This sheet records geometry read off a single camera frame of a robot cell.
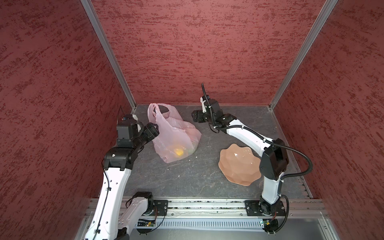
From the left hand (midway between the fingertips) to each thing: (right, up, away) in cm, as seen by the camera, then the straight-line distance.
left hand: (153, 132), depth 71 cm
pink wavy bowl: (+50, -23, +23) cm, 59 cm away
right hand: (+21, +9, +15) cm, 28 cm away
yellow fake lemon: (+11, -13, +17) cm, 24 cm away
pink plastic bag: (+10, -4, +12) cm, 16 cm away
